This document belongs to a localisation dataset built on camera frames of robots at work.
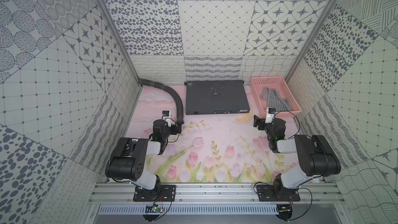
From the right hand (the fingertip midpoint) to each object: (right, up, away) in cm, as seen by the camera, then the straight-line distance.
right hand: (261, 116), depth 95 cm
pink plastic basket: (+23, +22, +19) cm, 37 cm away
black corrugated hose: (-52, -2, +2) cm, 52 cm away
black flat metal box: (-28, +13, +14) cm, 33 cm away
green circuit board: (-60, -39, -25) cm, 76 cm away
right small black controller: (+2, -42, -24) cm, 48 cm away
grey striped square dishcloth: (+15, +10, +15) cm, 24 cm away
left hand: (-57, -1, -1) cm, 57 cm away
